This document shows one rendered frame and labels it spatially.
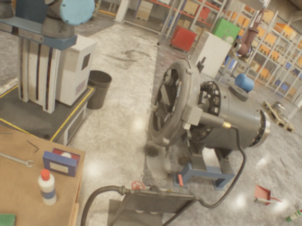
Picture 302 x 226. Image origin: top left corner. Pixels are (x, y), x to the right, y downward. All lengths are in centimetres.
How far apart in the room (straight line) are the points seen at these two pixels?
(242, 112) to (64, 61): 147
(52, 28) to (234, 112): 138
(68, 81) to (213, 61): 448
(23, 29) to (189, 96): 107
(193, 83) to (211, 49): 406
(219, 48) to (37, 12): 475
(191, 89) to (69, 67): 89
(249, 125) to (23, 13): 189
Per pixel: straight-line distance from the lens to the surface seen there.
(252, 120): 168
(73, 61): 137
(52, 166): 91
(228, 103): 150
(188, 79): 125
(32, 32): 106
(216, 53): 533
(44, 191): 76
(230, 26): 875
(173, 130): 125
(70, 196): 90
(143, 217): 145
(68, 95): 152
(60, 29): 97
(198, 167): 163
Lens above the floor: 128
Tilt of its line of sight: 31 degrees down
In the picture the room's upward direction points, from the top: 25 degrees clockwise
